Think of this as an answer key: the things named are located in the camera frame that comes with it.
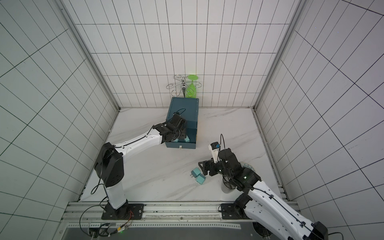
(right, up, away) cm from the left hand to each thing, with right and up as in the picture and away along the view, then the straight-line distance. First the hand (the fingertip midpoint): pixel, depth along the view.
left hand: (180, 134), depth 89 cm
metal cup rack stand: (0, +31, +4) cm, 32 cm away
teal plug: (+4, -3, -1) cm, 5 cm away
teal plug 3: (+12, -25, -6) cm, 29 cm away
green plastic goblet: (+7, +28, +14) cm, 32 cm away
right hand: (+12, -13, -14) cm, 23 cm away
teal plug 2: (+9, -22, -5) cm, 24 cm away
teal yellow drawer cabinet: (+5, +16, +1) cm, 17 cm away
